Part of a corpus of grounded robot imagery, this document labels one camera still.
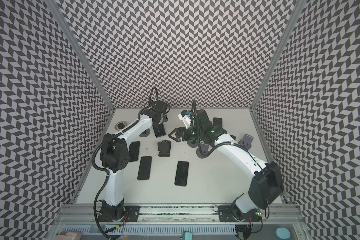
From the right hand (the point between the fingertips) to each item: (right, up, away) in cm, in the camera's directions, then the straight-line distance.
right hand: (174, 139), depth 75 cm
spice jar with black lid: (-37, +6, +21) cm, 44 cm away
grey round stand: (+10, -6, +27) cm, 29 cm away
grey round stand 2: (+17, -8, +18) cm, 27 cm away
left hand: (-13, +11, +21) cm, 28 cm away
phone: (+3, -21, +10) cm, 23 cm away
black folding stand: (-8, -8, +18) cm, 21 cm away
